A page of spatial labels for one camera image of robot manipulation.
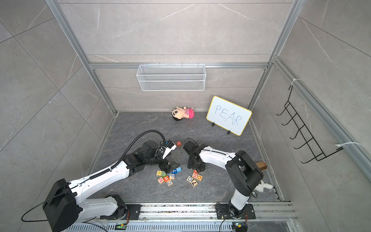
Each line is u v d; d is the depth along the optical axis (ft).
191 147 2.33
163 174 2.81
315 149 2.05
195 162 2.46
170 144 2.21
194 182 2.69
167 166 2.25
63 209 1.27
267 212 2.46
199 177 2.75
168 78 3.31
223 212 2.38
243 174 1.54
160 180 2.74
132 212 2.41
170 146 2.23
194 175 2.81
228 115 3.34
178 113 3.57
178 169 2.81
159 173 2.81
